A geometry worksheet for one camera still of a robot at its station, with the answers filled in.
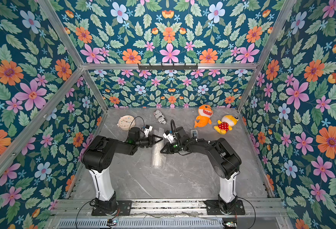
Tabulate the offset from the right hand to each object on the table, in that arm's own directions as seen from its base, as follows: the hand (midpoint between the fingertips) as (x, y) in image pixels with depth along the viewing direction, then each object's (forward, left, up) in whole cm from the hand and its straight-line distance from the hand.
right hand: (164, 148), depth 89 cm
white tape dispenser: (+14, -20, -2) cm, 24 cm away
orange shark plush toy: (+32, -29, +1) cm, 43 cm away
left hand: (+7, +1, +1) cm, 7 cm away
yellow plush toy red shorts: (+24, -44, -2) cm, 50 cm away
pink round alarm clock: (+24, +32, -3) cm, 40 cm away
